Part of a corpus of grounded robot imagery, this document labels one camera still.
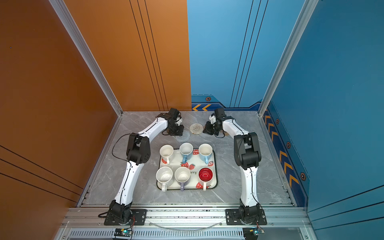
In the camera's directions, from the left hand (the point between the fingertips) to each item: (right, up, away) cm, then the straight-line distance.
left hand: (182, 132), depth 106 cm
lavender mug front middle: (+2, -24, -20) cm, 31 cm away
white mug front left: (-9, -24, -21) cm, 33 cm away
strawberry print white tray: (+9, -24, -18) cm, 31 cm away
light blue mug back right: (+15, -11, -14) cm, 24 cm away
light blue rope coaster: (+2, -3, -1) cm, 4 cm away
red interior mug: (+15, -24, -20) cm, 35 cm away
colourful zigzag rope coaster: (+10, +3, +2) cm, 10 cm away
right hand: (+14, +1, -6) cm, 16 cm away
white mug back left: (-9, -11, -13) cm, 20 cm away
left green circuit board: (-24, -46, -36) cm, 63 cm away
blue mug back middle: (+4, -10, -15) cm, 18 cm away
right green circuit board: (+36, -46, -36) cm, 69 cm away
